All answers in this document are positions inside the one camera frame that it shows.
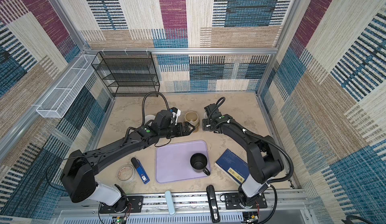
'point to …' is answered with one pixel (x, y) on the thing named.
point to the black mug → (199, 162)
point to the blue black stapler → (140, 170)
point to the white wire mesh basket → (57, 102)
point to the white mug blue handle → (205, 115)
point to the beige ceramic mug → (192, 117)
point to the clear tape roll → (126, 174)
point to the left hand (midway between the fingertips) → (190, 127)
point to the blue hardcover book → (234, 166)
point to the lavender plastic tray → (173, 161)
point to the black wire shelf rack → (127, 74)
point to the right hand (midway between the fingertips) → (211, 125)
